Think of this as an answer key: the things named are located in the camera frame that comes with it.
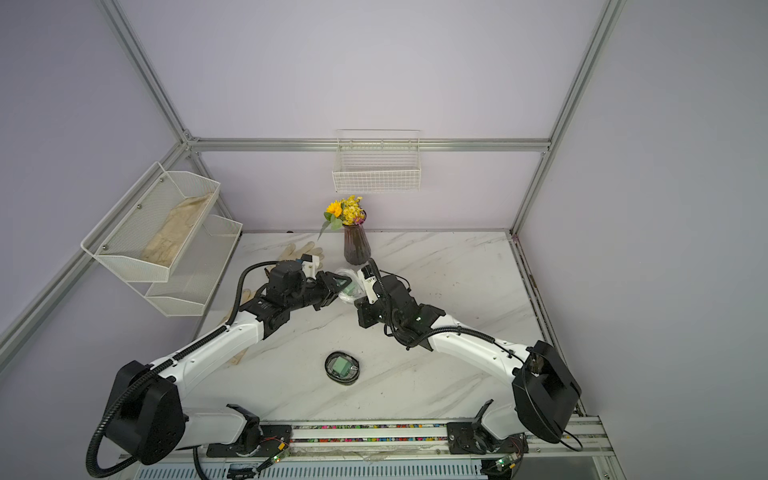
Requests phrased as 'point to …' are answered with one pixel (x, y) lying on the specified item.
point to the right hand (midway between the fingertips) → (361, 305)
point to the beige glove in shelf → (167, 241)
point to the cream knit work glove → (289, 252)
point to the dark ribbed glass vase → (357, 249)
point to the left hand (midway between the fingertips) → (349, 285)
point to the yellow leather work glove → (245, 296)
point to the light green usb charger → (341, 366)
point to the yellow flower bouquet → (344, 212)
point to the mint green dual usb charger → (350, 289)
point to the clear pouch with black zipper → (353, 375)
